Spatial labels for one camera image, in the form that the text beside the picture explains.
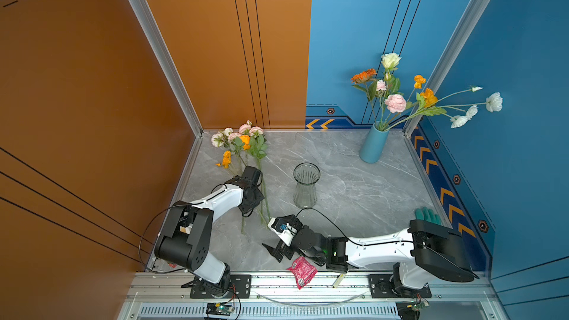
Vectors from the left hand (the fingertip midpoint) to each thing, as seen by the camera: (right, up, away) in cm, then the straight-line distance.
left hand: (258, 198), depth 93 cm
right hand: (+7, -7, -20) cm, 22 cm away
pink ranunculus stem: (+53, +39, -9) cm, 66 cm away
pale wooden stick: (+31, -24, -18) cm, 43 cm away
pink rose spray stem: (-10, +25, +18) cm, 33 cm away
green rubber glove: (+68, -5, -6) cm, 69 cm away
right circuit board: (+53, -31, -23) cm, 65 cm away
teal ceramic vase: (+51, +24, +4) cm, 57 cm away
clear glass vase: (+20, +11, -11) cm, 25 cm away
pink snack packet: (+18, -21, -18) cm, 33 cm away
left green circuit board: (-9, -30, -23) cm, 39 cm away
